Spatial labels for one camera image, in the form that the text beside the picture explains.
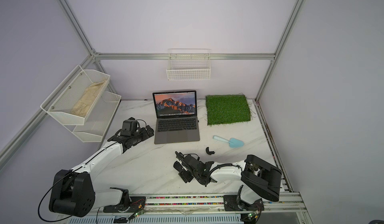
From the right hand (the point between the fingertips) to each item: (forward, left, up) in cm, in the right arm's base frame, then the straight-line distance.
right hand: (186, 170), depth 86 cm
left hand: (+18, +23, +11) cm, 31 cm away
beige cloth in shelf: (+26, +52, +32) cm, 66 cm away
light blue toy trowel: (+17, -30, +1) cm, 35 cm away
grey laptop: (+39, +8, +4) cm, 40 cm away
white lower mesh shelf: (+25, +55, +14) cm, 62 cm away
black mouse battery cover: (+11, -14, 0) cm, 18 cm away
